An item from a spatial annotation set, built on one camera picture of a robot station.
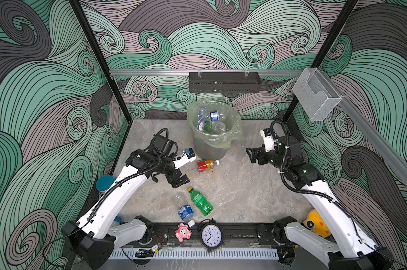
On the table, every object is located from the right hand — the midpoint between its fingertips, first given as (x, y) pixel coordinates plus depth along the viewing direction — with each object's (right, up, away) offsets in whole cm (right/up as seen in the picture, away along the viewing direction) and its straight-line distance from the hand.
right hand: (253, 147), depth 74 cm
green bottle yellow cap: (-20, +9, +25) cm, 33 cm away
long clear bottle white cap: (-23, +15, +15) cm, 31 cm away
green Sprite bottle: (-24, -26, +4) cm, 36 cm away
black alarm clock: (-19, -38, -2) cm, 43 cm away
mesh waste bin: (-16, +11, +24) cm, 31 cm away
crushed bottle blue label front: (-30, -30, +1) cm, 42 cm away
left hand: (-32, -9, -3) cm, 33 cm away
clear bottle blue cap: (-16, +16, +18) cm, 29 cm away
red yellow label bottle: (-23, -11, +17) cm, 30 cm away
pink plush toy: (-32, -37, -2) cm, 49 cm away
